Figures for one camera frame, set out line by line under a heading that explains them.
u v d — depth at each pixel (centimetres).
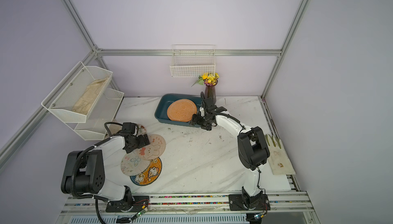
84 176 44
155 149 93
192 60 95
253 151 50
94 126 90
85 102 77
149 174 84
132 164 86
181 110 108
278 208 73
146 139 87
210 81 98
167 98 111
